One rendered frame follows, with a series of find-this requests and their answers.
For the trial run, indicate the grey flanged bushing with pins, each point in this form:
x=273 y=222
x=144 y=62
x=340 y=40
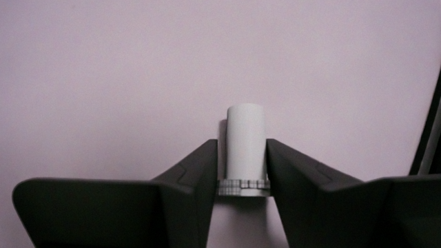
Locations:
x=246 y=157

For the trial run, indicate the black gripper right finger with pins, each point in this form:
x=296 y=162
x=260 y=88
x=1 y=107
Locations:
x=322 y=207

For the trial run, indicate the dark grey plate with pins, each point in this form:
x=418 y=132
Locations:
x=436 y=163

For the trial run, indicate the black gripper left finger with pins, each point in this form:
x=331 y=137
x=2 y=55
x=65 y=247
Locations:
x=173 y=210

